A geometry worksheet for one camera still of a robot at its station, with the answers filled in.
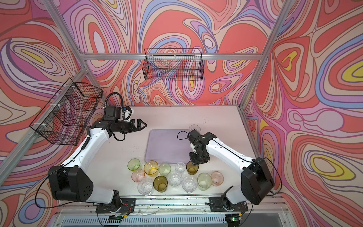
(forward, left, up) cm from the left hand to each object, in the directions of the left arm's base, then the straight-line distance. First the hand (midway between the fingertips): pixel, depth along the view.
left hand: (142, 126), depth 82 cm
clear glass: (+8, -32, -11) cm, 35 cm away
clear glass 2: (-28, -3, -20) cm, 35 cm away
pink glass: (-22, +2, -18) cm, 29 cm away
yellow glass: (-18, -4, -19) cm, 26 cm away
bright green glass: (-16, +6, -16) cm, 24 cm away
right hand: (-20, -33, -12) cm, 40 cm away
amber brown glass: (-18, -30, -20) cm, 40 cm away
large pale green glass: (-26, -36, -19) cm, 48 cm away
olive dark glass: (-27, -11, -20) cm, 35 cm away
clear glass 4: (-26, -28, -20) cm, 43 cm away
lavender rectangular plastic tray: (-2, -13, -20) cm, 24 cm away
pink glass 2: (-24, -44, -19) cm, 54 cm away
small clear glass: (-18, -22, -17) cm, 33 cm away
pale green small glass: (-19, -13, -17) cm, 29 cm away
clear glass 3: (-24, -19, -20) cm, 36 cm away
